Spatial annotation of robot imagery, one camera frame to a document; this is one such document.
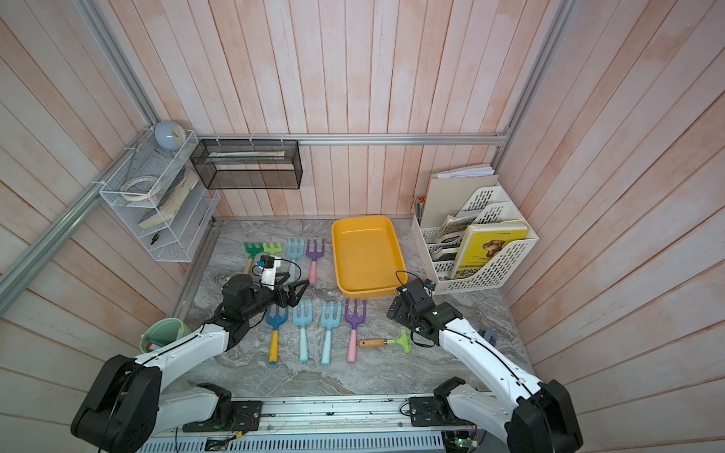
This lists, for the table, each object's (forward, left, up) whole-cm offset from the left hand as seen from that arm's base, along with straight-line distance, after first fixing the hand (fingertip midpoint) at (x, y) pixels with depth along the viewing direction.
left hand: (299, 281), depth 84 cm
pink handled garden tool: (-6, -17, -14) cm, 23 cm away
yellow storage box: (+19, -22, -15) cm, 33 cm away
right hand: (-8, -32, -6) cm, 33 cm away
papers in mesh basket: (+35, +19, +21) cm, 45 cm away
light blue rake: (+20, +7, -14) cm, 25 cm away
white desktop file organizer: (+19, -48, -6) cm, 52 cm away
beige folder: (+29, -49, +11) cm, 58 cm away
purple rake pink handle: (+20, -1, -13) cm, 24 cm away
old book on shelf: (+15, +36, +18) cm, 43 cm away
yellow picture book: (+9, -54, +9) cm, 56 cm away
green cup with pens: (-15, +37, -3) cm, 40 cm away
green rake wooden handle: (+23, +24, -14) cm, 36 cm away
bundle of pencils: (+30, -41, +3) cm, 51 cm away
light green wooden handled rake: (+23, +16, -14) cm, 32 cm away
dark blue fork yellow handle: (-7, +9, -13) cm, 17 cm away
